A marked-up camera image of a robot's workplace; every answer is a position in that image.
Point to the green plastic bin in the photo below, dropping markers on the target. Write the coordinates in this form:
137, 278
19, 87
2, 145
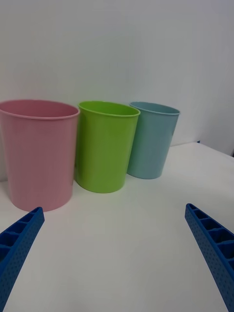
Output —
103, 151

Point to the pink plastic bin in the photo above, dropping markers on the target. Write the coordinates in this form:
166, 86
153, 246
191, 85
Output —
39, 158

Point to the pale blue plastic bin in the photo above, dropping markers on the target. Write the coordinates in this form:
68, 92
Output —
151, 143

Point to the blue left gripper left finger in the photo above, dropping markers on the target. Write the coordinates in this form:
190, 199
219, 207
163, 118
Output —
17, 246

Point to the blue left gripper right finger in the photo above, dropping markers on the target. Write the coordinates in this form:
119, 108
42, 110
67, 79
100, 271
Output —
217, 248

